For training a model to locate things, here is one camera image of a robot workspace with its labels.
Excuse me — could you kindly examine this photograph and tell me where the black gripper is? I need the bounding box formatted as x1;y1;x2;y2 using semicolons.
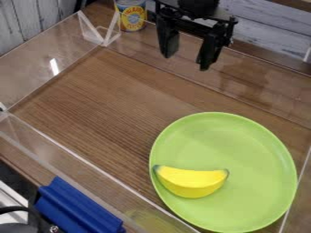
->
154;0;237;71

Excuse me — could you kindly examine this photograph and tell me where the yellow toy banana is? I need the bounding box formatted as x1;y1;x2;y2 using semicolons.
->
153;165;229;198

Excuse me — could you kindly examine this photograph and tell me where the green plastic plate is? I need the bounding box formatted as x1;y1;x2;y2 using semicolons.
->
149;112;297;233

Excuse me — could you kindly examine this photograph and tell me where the yellow labelled tin can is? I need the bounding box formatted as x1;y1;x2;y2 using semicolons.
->
114;0;146;32

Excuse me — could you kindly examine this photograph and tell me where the blue plastic block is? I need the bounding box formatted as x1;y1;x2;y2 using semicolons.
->
33;177;126;233

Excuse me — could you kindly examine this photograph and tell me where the clear acrylic corner bracket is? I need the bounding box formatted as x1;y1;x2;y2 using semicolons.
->
77;11;121;47

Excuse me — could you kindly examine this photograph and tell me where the clear acrylic enclosure wall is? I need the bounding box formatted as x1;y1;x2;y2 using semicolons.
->
0;109;198;233

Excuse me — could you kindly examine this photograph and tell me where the black cable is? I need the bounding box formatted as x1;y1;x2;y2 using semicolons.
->
0;206;46;233

